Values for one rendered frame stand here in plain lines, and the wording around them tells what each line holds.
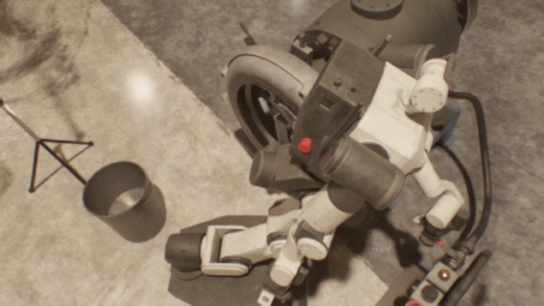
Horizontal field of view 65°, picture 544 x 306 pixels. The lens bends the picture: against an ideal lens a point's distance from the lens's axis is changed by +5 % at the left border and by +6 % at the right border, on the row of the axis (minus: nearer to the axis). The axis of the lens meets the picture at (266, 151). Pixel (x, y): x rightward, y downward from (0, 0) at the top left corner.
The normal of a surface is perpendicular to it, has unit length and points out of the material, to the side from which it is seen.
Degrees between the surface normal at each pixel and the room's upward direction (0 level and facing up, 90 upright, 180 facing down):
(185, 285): 0
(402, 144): 40
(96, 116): 0
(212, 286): 0
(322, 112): 80
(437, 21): 46
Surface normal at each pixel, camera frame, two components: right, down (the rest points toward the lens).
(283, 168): -0.40, -0.55
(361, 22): -0.06, -0.53
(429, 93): -0.39, 0.68
